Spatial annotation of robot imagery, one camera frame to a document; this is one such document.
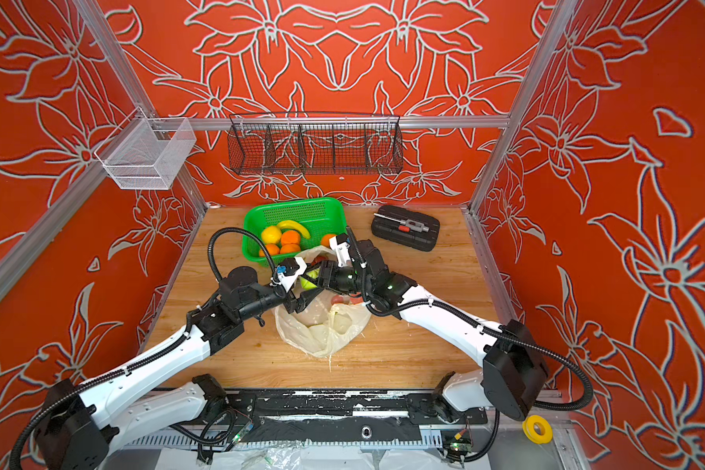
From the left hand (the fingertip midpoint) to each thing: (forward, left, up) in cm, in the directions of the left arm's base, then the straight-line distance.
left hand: (314, 271), depth 71 cm
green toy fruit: (-4, +1, 0) cm, 4 cm away
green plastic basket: (+39, +4, -22) cm, 45 cm away
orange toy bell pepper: (+29, +15, -22) cm, 39 cm away
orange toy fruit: (+21, +20, -19) cm, 35 cm away
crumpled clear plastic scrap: (-36, +5, -25) cm, 44 cm away
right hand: (-2, +3, 0) cm, 4 cm away
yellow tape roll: (-27, -54, -24) cm, 65 cm away
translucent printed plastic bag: (-5, -4, -18) cm, 19 cm away
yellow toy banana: (+34, +15, -21) cm, 43 cm away
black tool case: (+32, -27, -17) cm, 45 cm away
